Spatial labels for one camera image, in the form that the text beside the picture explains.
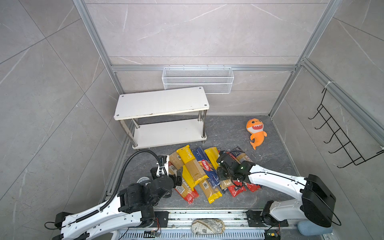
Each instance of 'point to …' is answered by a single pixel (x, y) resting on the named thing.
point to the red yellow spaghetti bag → (237, 187)
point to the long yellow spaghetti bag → (212, 193)
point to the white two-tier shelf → (162, 118)
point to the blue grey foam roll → (309, 228)
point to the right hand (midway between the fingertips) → (219, 171)
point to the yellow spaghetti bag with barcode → (212, 154)
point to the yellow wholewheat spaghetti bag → (195, 171)
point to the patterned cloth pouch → (208, 226)
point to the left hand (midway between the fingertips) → (174, 165)
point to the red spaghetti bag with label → (189, 194)
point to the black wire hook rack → (350, 150)
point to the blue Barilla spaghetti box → (211, 173)
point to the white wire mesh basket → (214, 80)
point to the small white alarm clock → (143, 178)
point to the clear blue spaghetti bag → (238, 154)
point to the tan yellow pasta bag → (176, 161)
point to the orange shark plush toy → (255, 127)
